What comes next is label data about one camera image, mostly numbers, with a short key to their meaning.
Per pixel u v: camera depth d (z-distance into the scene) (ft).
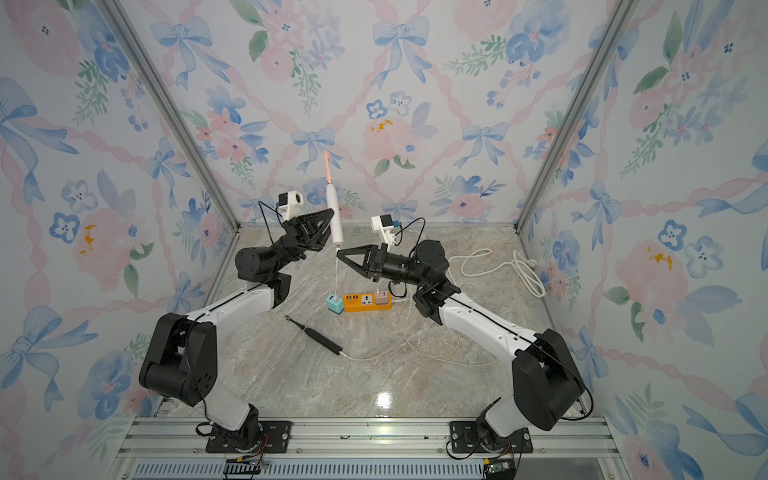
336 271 3.50
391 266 2.02
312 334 2.96
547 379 1.40
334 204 2.10
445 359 2.87
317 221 2.19
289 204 2.17
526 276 3.39
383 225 2.13
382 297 3.03
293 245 2.02
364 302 3.12
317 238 2.07
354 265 2.05
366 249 2.06
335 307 2.45
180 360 1.49
